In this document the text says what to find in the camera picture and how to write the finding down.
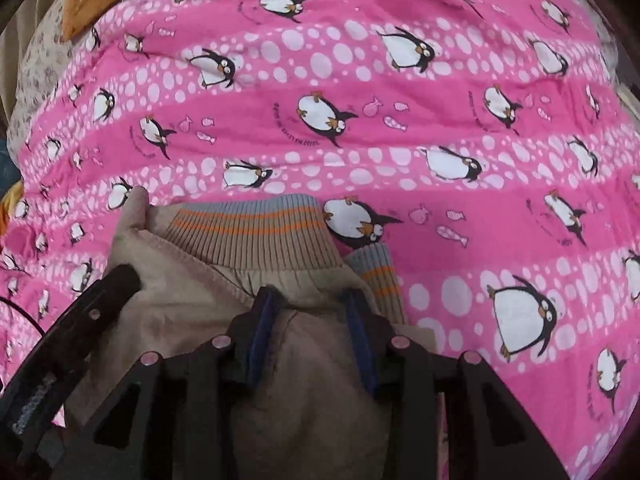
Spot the pink penguin print blanket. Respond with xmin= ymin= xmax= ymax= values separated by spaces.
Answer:
xmin=0 ymin=0 xmax=640 ymax=480

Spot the black cable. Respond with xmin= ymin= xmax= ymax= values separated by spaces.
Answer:
xmin=0 ymin=297 xmax=45 ymax=335

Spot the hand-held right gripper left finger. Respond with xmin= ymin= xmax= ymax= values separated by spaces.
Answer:
xmin=50 ymin=286 xmax=284 ymax=480

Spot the beige curtain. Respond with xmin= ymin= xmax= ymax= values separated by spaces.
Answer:
xmin=0 ymin=0 xmax=66 ymax=127

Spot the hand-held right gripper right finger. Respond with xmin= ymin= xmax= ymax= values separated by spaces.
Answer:
xmin=344 ymin=290 xmax=572 ymax=480

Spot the beige jacket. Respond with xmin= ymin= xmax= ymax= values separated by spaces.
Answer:
xmin=64 ymin=186 xmax=437 ymax=480

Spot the blue cloth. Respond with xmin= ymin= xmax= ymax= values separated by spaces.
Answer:
xmin=0 ymin=125 xmax=22 ymax=183

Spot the orange checkered pillow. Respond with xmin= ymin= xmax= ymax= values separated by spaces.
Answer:
xmin=59 ymin=0 xmax=162 ymax=42

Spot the floral bed sheet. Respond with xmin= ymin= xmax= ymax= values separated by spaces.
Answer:
xmin=7 ymin=0 xmax=242 ymax=132

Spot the orange cloth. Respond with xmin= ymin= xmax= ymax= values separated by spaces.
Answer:
xmin=0 ymin=182 xmax=25 ymax=233

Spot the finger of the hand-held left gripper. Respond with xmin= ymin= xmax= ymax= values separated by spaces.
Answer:
xmin=42 ymin=264 xmax=142 ymax=363

